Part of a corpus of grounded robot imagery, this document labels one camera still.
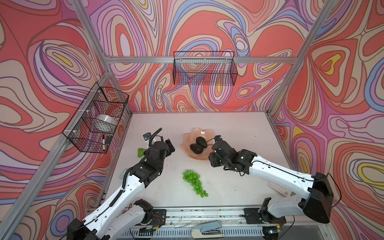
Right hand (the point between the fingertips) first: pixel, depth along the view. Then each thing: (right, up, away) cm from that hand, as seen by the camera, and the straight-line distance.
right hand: (214, 159), depth 79 cm
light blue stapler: (-3, -31, -11) cm, 33 cm away
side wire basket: (-63, +17, -13) cm, 66 cm away
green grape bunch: (-13, -10, +3) cm, 17 cm away
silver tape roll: (-54, +20, -10) cm, 58 cm away
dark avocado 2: (-6, +8, +19) cm, 21 cm away
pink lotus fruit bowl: (-13, +10, +21) cm, 26 cm away
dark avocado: (-9, +4, +14) cm, 17 cm away
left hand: (-26, +9, -2) cm, 28 cm away
